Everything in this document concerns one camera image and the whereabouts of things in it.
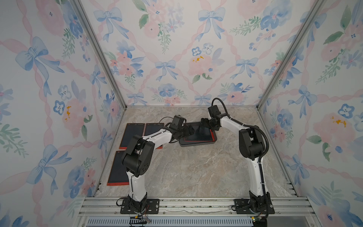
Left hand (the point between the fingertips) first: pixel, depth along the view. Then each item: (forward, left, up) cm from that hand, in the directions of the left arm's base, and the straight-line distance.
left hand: (191, 131), depth 95 cm
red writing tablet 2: (+9, +31, -9) cm, 33 cm away
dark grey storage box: (-6, +6, -5) cm, 10 cm away
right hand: (+13, -10, -9) cm, 19 cm away
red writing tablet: (+7, +45, -9) cm, 47 cm away
